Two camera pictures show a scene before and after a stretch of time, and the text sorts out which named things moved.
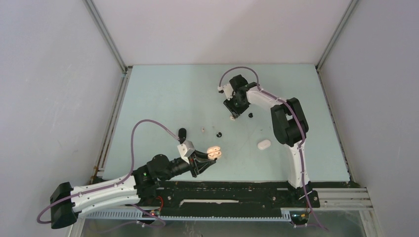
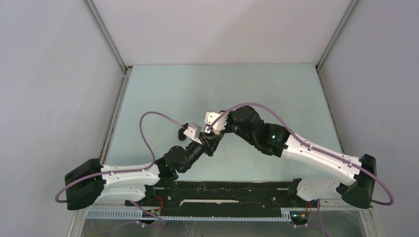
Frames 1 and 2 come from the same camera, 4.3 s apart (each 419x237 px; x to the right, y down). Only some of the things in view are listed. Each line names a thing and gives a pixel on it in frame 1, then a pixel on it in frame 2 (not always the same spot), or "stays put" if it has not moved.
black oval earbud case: [182, 135] stays put
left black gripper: [200, 159] -> [210, 144]
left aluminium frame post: [94, 12] stays put
